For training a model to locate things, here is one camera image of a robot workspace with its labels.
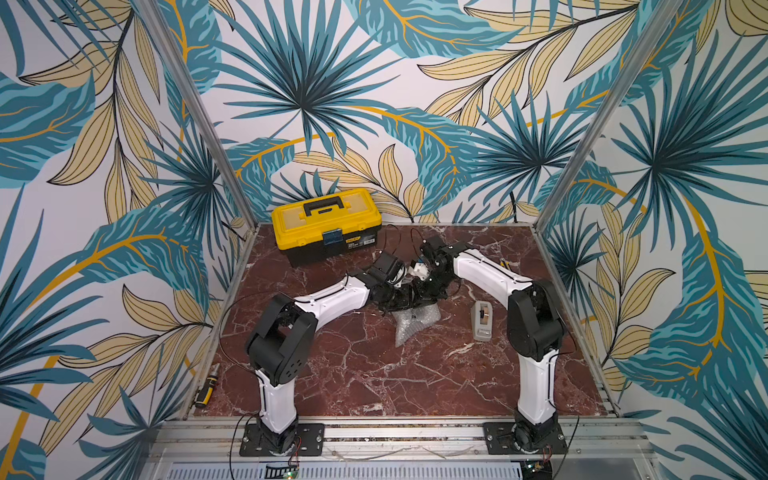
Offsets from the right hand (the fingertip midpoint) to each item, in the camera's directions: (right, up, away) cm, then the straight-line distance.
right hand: (414, 303), depth 91 cm
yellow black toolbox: (-28, +24, +7) cm, 38 cm away
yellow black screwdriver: (-56, -22, -13) cm, 61 cm away
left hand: (0, -1, -3) cm, 3 cm away
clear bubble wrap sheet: (-1, -4, -7) cm, 8 cm away
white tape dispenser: (+20, -5, +1) cm, 21 cm away
